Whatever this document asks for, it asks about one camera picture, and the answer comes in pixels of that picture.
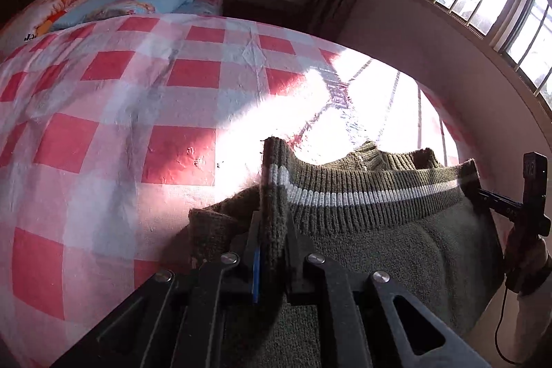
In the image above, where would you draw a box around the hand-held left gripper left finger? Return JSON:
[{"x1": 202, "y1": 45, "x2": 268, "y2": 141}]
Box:
[{"x1": 52, "y1": 210, "x2": 264, "y2": 368}]

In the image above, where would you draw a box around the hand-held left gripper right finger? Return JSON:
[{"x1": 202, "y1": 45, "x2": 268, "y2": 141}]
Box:
[{"x1": 285, "y1": 219, "x2": 492, "y2": 368}]

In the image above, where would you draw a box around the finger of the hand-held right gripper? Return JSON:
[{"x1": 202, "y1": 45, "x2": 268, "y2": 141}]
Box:
[{"x1": 476, "y1": 187, "x2": 526, "y2": 219}]

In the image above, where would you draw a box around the green knit sweater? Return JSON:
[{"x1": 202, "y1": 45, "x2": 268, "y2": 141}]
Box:
[{"x1": 188, "y1": 136, "x2": 510, "y2": 368}]

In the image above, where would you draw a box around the person's right forearm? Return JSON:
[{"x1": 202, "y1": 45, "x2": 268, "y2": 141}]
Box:
[{"x1": 513, "y1": 286, "x2": 552, "y2": 364}]

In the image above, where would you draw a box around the person's right hand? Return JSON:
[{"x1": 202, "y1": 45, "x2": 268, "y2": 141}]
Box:
[{"x1": 505, "y1": 221, "x2": 549, "y2": 296}]

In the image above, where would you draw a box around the pink checked bed cover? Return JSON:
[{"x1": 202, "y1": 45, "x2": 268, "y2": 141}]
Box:
[{"x1": 0, "y1": 13, "x2": 479, "y2": 368}]

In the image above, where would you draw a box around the wooden nightstand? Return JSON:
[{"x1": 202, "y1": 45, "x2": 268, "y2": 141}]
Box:
[{"x1": 222, "y1": 0, "x2": 320, "y2": 32}]

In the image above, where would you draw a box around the pink floral pillow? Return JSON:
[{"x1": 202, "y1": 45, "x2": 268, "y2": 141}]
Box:
[{"x1": 172, "y1": 0, "x2": 224, "y2": 17}]

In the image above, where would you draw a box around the blue floral pillow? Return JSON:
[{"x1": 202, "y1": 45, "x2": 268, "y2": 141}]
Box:
[{"x1": 49, "y1": 0, "x2": 208, "y2": 30}]

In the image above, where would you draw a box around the orange floral pillow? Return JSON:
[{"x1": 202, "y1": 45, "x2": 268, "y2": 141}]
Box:
[{"x1": 0, "y1": 0, "x2": 100, "y2": 54}]

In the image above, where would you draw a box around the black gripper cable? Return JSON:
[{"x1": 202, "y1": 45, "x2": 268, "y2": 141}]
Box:
[{"x1": 494, "y1": 288, "x2": 523, "y2": 365}]

